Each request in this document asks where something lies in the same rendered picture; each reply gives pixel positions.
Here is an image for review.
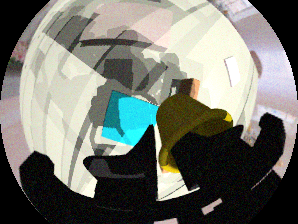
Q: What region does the tan rectangular bar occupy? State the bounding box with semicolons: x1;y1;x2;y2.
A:
158;77;200;173

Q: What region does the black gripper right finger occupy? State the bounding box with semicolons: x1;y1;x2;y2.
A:
170;124;245;192

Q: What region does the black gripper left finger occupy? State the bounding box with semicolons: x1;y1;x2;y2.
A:
82;124;158;200

